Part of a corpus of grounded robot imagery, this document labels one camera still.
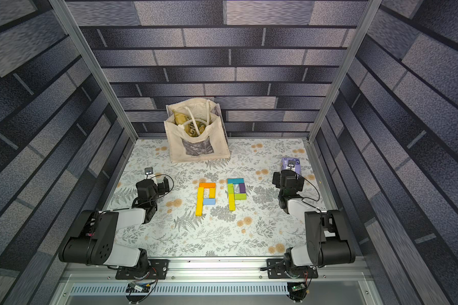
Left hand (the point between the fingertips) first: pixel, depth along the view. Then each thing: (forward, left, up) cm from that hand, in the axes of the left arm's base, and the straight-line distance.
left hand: (155, 176), depth 92 cm
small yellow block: (-5, -22, -8) cm, 24 cm away
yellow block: (-9, -38, -8) cm, 40 cm away
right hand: (+3, -67, +2) cm, 67 cm away
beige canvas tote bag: (+21, -19, +12) cm, 31 cm away
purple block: (-1, -44, -9) cm, 45 cm away
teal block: (+4, -40, -8) cm, 41 cm away
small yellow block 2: (-4, -28, -8) cm, 30 cm away
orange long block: (+1, -25, -8) cm, 27 cm away
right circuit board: (-43, -65, -12) cm, 79 cm away
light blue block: (-8, -27, -9) cm, 30 cm away
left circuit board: (-44, -1, -10) cm, 45 cm away
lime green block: (-6, -43, -8) cm, 44 cm away
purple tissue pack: (+12, -67, -4) cm, 69 cm away
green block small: (-1, -38, -9) cm, 39 cm away
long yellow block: (-10, -22, -9) cm, 26 cm away
